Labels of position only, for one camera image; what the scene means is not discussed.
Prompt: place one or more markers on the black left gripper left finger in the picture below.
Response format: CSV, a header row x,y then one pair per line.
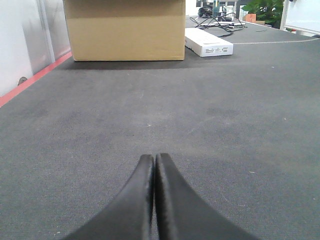
x,y
130,205

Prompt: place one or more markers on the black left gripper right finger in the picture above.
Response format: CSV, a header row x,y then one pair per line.
x,y
180,205

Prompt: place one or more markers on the small grey round fitting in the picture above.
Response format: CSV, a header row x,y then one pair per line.
x,y
22,80

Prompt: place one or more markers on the long white carton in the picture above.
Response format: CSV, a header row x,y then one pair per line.
x,y
202,40

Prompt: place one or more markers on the brown cardboard box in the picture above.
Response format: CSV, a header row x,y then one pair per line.
x,y
125,35

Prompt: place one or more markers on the white flat device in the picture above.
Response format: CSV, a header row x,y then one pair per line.
x,y
225,23

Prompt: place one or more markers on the black rounded helmet-like object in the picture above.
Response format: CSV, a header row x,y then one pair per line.
x,y
205,12

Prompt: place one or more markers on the small orange box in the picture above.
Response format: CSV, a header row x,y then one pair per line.
x,y
250,18

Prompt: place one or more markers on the green potted plant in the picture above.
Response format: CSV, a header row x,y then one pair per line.
x,y
265,10

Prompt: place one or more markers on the white framed panel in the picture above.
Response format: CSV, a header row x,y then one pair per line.
x,y
302,12

